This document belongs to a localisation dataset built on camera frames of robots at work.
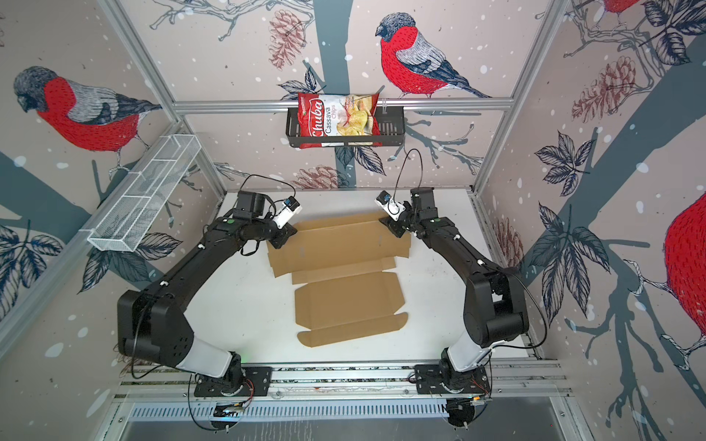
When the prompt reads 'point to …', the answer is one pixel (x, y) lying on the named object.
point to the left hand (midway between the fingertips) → (297, 223)
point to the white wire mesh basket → (144, 196)
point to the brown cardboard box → (344, 269)
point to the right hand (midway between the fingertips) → (385, 211)
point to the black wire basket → (392, 122)
